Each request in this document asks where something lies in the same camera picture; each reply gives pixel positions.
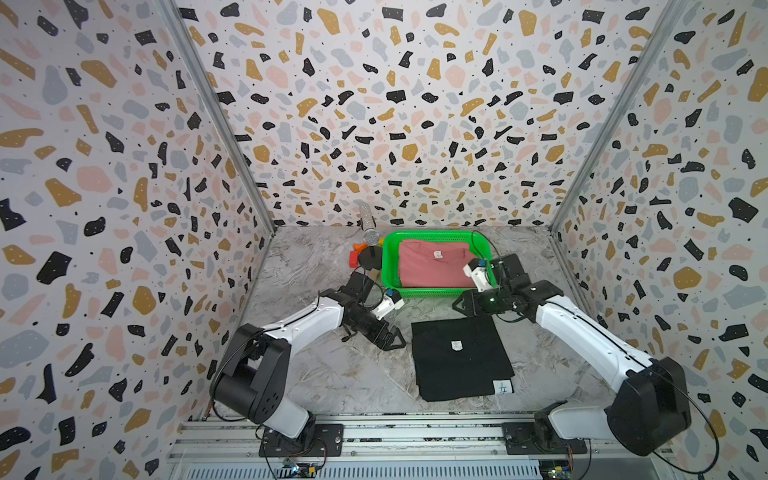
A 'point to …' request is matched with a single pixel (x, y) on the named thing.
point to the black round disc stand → (370, 257)
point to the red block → (353, 259)
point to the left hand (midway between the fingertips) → (396, 335)
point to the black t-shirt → (458, 358)
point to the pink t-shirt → (434, 264)
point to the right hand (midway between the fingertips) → (455, 306)
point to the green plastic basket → (391, 261)
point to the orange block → (360, 247)
